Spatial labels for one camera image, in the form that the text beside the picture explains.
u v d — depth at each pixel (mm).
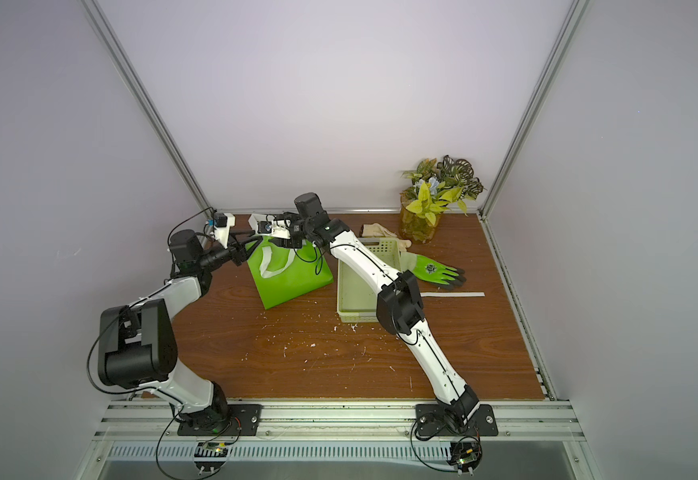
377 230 1130
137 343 502
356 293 925
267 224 728
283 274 861
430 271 1004
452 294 971
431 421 725
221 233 772
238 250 777
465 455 696
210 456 720
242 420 728
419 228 1071
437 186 921
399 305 601
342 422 743
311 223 712
